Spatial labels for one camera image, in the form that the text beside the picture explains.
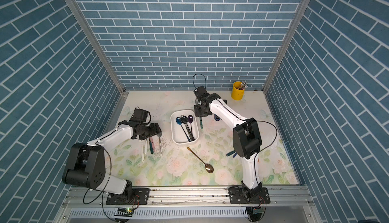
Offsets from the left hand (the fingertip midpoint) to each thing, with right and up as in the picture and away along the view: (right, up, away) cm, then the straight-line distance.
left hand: (160, 131), depth 91 cm
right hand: (+24, +11, +2) cm, 27 cm away
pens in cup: (+54, +29, +11) cm, 62 cm away
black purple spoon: (+18, +7, +11) cm, 22 cm away
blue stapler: (+36, +7, +13) cm, 39 cm away
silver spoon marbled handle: (+14, +6, +11) cm, 18 cm away
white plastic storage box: (+10, -3, +3) cm, 11 cm away
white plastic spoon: (-8, -15, -7) cm, 18 cm away
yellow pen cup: (+52, +24, +21) cm, 61 cm away
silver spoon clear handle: (-1, -3, +2) cm, 4 cm away
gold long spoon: (+30, -19, -8) cm, 36 cm away
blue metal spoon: (+10, +4, +11) cm, 15 cm away
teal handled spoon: (+26, +4, -2) cm, 26 cm away
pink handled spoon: (-6, -6, +2) cm, 8 cm away
